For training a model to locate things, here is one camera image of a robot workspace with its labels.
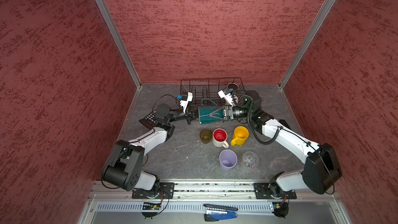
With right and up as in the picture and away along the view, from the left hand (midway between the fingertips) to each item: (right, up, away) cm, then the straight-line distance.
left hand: (206, 111), depth 72 cm
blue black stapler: (+4, -45, -5) cm, 45 cm away
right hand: (+1, -3, -5) cm, 6 cm away
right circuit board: (+35, -46, -1) cm, 58 cm away
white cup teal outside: (+1, 0, -9) cm, 9 cm away
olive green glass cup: (0, -17, +20) cm, 26 cm away
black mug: (+19, +15, +34) cm, 42 cm away
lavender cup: (+12, -27, +9) cm, 30 cm away
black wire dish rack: (+3, +13, +42) cm, 45 cm away
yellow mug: (+21, -16, +20) cm, 33 cm away
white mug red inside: (+8, -18, +20) cm, 28 cm away
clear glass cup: (+24, -28, +12) cm, 39 cm away
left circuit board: (-28, -46, +1) cm, 54 cm away
